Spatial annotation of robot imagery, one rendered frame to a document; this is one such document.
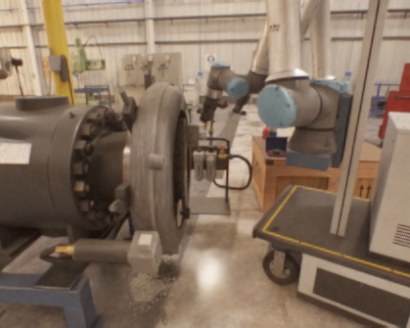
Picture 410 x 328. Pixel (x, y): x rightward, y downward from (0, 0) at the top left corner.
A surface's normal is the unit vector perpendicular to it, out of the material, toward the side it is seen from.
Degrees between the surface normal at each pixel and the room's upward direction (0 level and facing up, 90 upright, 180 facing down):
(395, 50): 90
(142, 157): 66
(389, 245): 90
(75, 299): 90
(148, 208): 91
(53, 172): 76
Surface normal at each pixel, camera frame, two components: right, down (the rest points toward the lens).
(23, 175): -0.06, 0.10
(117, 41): -0.17, 0.30
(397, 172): -0.54, 0.26
